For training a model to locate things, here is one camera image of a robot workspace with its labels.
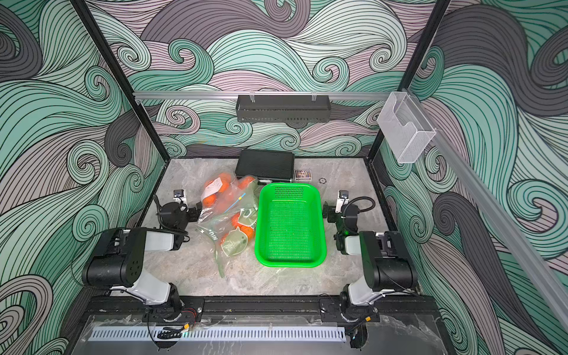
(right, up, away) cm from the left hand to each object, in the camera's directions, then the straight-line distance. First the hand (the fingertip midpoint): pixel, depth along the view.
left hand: (189, 201), depth 94 cm
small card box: (+52, +11, +16) cm, 55 cm away
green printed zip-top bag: (+21, -10, -11) cm, 26 cm away
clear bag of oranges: (+15, +3, +2) cm, 16 cm away
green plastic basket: (+44, -11, -1) cm, 45 cm away
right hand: (+64, 0, -1) cm, 64 cm away
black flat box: (+37, +17, +19) cm, 45 cm away
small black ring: (+62, +9, +16) cm, 64 cm away
